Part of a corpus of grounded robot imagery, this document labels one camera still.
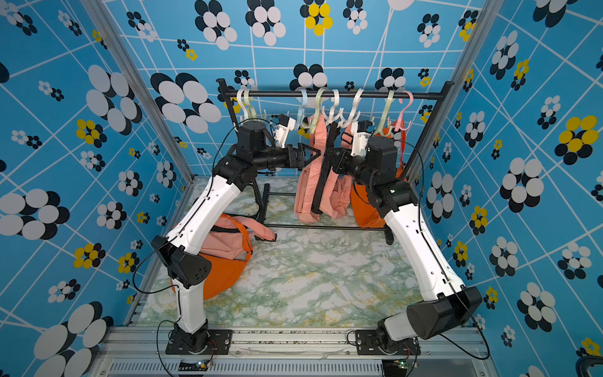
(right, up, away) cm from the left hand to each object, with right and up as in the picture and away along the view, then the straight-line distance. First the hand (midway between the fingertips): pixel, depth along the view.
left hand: (316, 151), depth 69 cm
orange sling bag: (+22, -21, +30) cm, 43 cm away
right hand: (+5, 0, -1) cm, 5 cm away
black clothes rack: (-24, -21, +36) cm, 48 cm away
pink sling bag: (+10, -14, +33) cm, 37 cm away
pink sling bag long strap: (-2, -7, +12) cm, 14 cm away
